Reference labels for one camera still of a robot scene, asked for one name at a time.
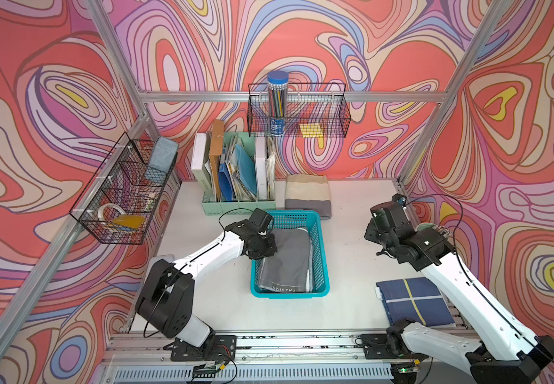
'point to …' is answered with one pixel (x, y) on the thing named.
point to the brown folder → (215, 150)
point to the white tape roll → (101, 210)
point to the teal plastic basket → (312, 222)
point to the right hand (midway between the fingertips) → (376, 232)
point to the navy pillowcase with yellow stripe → (415, 299)
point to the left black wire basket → (123, 199)
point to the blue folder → (246, 168)
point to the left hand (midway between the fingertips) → (277, 251)
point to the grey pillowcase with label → (290, 269)
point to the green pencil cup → (423, 226)
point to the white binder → (261, 167)
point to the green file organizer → (236, 199)
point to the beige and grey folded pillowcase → (308, 192)
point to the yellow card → (135, 222)
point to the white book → (198, 160)
